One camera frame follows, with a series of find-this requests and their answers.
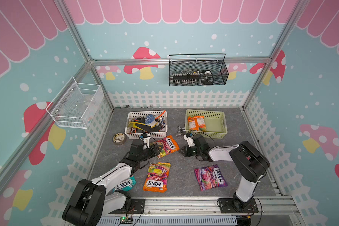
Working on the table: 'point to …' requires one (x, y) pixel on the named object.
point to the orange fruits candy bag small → (169, 145)
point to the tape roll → (119, 138)
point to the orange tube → (160, 115)
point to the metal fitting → (181, 130)
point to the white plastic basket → (133, 133)
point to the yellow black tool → (145, 127)
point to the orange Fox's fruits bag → (156, 179)
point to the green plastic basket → (216, 124)
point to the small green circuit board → (125, 220)
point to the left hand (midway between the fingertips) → (161, 149)
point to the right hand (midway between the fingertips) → (180, 150)
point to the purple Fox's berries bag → (210, 177)
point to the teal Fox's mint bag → (126, 185)
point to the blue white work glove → (149, 120)
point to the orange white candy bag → (197, 123)
